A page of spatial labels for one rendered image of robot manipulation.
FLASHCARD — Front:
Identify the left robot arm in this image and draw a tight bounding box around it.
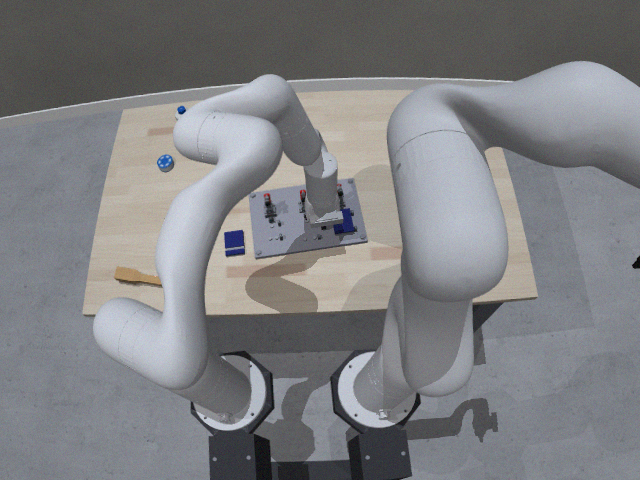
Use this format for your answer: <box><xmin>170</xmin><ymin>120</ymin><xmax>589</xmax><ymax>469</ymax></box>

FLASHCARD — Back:
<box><xmin>93</xmin><ymin>74</ymin><xmax>343</xmax><ymax>431</ymax></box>

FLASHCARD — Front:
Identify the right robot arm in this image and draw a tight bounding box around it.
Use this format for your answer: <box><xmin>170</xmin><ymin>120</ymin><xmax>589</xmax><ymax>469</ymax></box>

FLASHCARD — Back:
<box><xmin>338</xmin><ymin>61</ymin><xmax>640</xmax><ymax>428</ymax></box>

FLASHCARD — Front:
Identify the grey bottle with blue cap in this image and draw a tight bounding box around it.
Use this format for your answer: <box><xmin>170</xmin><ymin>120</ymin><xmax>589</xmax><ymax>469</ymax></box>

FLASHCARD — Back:
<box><xmin>175</xmin><ymin>106</ymin><xmax>189</xmax><ymax>121</ymax></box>

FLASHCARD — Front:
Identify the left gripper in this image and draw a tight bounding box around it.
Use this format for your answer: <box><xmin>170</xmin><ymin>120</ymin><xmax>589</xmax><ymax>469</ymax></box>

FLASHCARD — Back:
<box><xmin>305</xmin><ymin>193</ymin><xmax>340</xmax><ymax>230</ymax></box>

